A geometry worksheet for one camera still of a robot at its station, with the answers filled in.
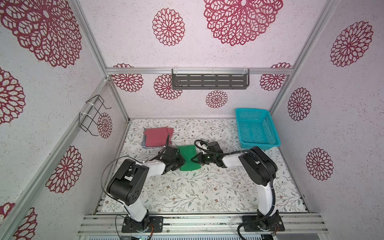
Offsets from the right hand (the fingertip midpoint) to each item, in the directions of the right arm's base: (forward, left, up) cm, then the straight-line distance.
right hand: (191, 158), depth 95 cm
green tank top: (+4, +2, +1) cm, 4 cm away
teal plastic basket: (+31, -50, -5) cm, 59 cm away
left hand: (-2, +4, -2) cm, 5 cm away
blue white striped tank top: (+10, +33, +1) cm, 35 cm away
